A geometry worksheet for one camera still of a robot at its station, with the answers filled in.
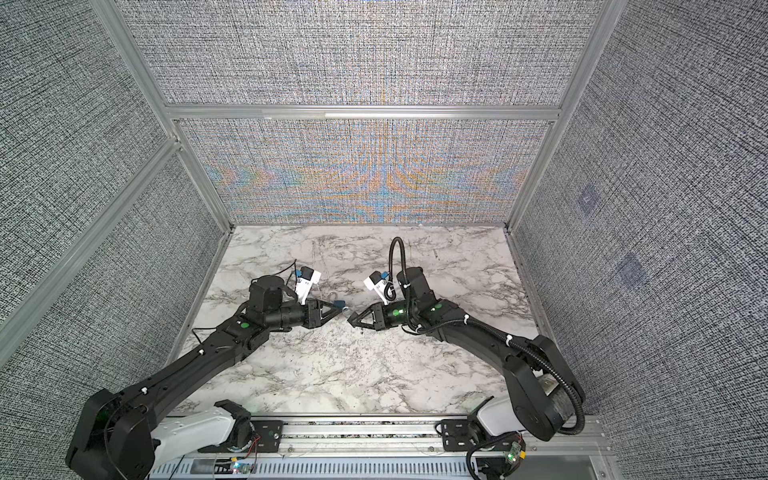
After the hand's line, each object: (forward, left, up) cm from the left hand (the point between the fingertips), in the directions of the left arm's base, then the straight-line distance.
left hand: (339, 310), depth 77 cm
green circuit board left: (-30, +24, -18) cm, 42 cm away
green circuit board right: (-31, -40, -14) cm, 53 cm away
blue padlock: (+14, +2, -21) cm, 25 cm away
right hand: (-3, -4, -1) cm, 5 cm away
